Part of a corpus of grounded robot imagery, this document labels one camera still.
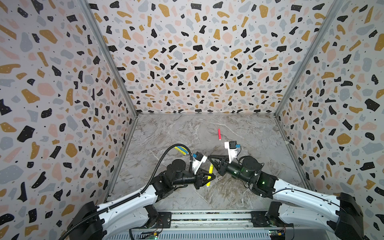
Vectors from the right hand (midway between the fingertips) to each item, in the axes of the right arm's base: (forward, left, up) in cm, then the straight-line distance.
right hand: (206, 159), depth 66 cm
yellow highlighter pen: (-3, -2, -5) cm, 6 cm away
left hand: (-5, -3, -5) cm, 8 cm away
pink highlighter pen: (+35, -10, -28) cm, 46 cm away
